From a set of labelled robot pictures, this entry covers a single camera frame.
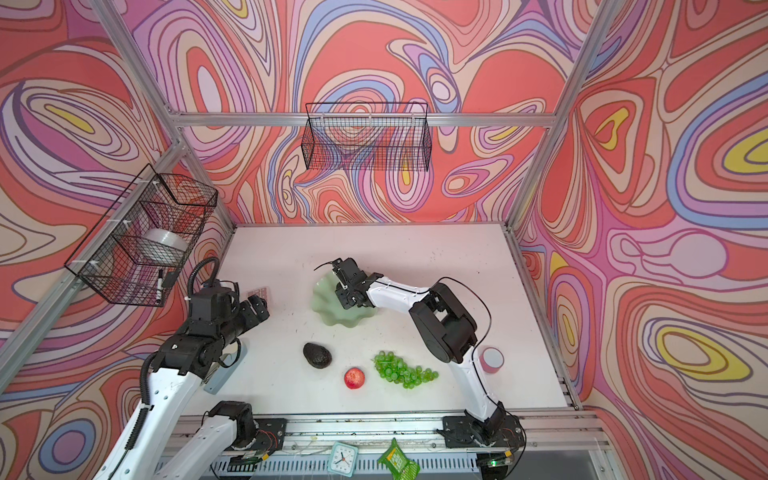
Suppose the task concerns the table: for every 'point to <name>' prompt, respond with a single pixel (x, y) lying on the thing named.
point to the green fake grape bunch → (395, 370)
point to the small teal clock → (343, 459)
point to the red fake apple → (354, 378)
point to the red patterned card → (262, 292)
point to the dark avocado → (317, 356)
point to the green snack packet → (398, 463)
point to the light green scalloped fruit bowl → (326, 304)
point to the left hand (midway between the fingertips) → (258, 306)
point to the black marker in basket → (159, 286)
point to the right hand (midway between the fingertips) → (353, 296)
